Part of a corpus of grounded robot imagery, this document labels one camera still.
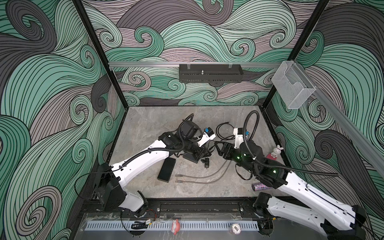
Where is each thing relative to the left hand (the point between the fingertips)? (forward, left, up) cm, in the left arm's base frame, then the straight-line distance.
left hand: (210, 153), depth 70 cm
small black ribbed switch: (-1, +23, -21) cm, 31 cm away
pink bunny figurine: (+9, -42, -18) cm, 46 cm away
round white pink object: (-28, -11, -15) cm, 34 cm away
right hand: (+2, -3, +5) cm, 6 cm away
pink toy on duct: (-28, +16, -16) cm, 36 cm away
